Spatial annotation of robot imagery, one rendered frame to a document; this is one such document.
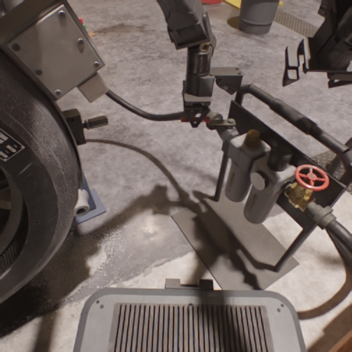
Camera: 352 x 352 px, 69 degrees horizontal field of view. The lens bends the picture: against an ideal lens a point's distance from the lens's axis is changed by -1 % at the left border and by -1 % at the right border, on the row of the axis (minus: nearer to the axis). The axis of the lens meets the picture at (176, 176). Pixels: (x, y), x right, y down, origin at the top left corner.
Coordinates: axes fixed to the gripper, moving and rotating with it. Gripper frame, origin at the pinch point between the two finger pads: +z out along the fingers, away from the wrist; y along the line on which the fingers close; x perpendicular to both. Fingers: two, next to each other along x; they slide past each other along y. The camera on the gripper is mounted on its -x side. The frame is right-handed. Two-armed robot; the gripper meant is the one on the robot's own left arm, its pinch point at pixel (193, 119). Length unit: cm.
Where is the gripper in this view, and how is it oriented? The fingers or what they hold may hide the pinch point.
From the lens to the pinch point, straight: 75.0
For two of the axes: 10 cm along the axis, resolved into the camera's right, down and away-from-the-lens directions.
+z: -0.2, 6.6, 7.5
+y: -0.4, -7.5, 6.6
